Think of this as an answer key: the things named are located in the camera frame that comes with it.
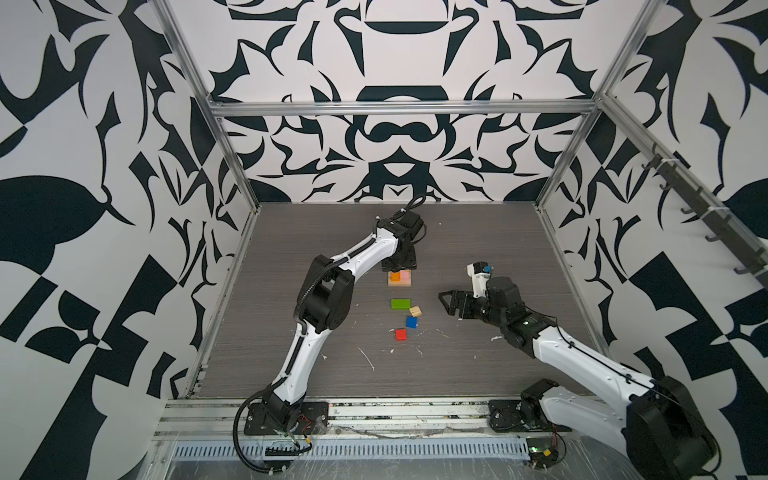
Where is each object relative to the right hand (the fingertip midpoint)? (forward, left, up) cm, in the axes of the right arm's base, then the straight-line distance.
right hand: (451, 295), depth 83 cm
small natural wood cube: (0, +9, -10) cm, 14 cm away
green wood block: (+3, +14, -11) cm, 18 cm away
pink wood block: (+11, +12, -9) cm, 18 cm away
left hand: (+15, +11, -5) cm, 19 cm away
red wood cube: (-7, +14, -10) cm, 18 cm away
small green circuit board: (-34, -19, -13) cm, 41 cm away
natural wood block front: (+9, +14, -10) cm, 19 cm away
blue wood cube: (-3, +10, -12) cm, 16 cm away
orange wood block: (+11, +15, -9) cm, 21 cm away
